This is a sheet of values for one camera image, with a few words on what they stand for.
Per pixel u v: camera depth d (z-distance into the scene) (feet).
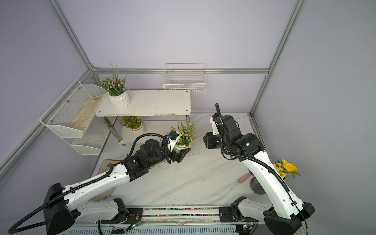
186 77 3.08
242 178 2.82
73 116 2.50
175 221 2.40
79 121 2.46
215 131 1.91
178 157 2.09
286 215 1.19
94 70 2.98
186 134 2.02
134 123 2.90
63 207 1.27
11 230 1.16
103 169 2.92
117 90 2.17
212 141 1.88
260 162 1.28
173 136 1.90
